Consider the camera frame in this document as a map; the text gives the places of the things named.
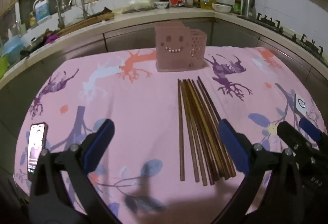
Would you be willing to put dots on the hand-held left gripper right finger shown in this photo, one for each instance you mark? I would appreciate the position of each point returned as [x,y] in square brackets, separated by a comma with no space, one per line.
[233,147]

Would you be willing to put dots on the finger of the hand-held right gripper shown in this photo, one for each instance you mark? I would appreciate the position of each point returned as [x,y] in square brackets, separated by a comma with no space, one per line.
[310,127]
[289,134]

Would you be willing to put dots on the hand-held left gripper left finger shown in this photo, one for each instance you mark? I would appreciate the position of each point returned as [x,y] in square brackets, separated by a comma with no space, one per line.
[102,142]

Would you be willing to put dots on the bundle of wooden chopsticks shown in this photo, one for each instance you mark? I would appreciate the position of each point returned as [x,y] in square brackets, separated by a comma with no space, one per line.
[197,124]

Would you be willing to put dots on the pink smiley utensil holder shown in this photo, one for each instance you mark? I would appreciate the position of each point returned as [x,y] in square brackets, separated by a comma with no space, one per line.
[171,57]

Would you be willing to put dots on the white square device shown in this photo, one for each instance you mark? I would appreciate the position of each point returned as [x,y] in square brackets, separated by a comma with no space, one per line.
[300,106]

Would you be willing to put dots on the pink tree print tablecloth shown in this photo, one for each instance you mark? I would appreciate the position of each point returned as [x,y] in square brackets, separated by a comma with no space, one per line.
[128,111]

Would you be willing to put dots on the smartphone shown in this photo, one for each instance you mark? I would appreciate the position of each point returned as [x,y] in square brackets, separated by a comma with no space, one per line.
[37,147]

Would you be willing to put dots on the kitchen counter with cabinets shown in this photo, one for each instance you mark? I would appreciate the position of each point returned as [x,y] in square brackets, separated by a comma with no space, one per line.
[133,34]

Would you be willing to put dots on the purple cloth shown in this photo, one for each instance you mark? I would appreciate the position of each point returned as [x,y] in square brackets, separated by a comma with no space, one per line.
[52,38]

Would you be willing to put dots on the black pan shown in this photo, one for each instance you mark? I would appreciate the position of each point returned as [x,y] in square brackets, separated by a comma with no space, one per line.
[33,45]

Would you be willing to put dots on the wooden cutting board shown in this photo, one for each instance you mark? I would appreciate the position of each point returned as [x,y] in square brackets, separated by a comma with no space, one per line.
[84,22]

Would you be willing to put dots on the green plastic basin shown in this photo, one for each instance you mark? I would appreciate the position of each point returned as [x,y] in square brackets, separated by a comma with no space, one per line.
[2,66]

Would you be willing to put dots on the blue plastic container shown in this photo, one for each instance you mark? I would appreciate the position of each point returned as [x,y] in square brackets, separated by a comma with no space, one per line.
[11,49]

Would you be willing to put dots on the steel thermos kettle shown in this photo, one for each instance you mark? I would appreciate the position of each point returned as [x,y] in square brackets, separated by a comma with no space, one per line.
[249,3]

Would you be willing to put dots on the steel kitchen faucet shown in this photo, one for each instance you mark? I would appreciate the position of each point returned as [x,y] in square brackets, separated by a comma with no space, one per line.
[57,8]
[82,3]

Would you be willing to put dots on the white bowl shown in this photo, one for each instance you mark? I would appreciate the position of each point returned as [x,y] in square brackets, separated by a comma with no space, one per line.
[221,7]

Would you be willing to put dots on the green glass bottle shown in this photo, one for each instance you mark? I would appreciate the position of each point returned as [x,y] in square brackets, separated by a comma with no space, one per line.
[237,2]

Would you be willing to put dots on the dish soap bottle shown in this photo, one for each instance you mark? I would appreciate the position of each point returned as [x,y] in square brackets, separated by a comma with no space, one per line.
[32,18]

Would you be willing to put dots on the white food bag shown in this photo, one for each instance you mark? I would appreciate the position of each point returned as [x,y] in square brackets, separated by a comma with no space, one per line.
[139,4]

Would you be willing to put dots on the blue and white detergent jug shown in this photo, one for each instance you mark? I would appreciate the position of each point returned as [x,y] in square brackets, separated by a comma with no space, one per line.
[42,10]

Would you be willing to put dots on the small blue patterned bowl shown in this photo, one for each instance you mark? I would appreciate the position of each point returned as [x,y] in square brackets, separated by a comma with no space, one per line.
[161,4]

